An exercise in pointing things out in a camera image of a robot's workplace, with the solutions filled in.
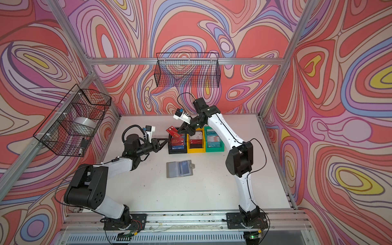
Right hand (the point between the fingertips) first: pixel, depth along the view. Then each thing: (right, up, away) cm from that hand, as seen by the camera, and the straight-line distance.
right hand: (181, 134), depth 83 cm
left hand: (-7, -4, +2) cm, 9 cm away
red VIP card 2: (-4, -6, +19) cm, 20 cm away
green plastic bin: (+20, -7, +19) cm, 28 cm away
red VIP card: (-4, +1, -2) cm, 5 cm away
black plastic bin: (-4, -11, +16) cm, 20 cm away
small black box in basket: (-46, -4, -10) cm, 48 cm away
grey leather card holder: (-2, -21, +8) cm, 23 cm away
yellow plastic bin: (+8, -7, +19) cm, 22 cm away
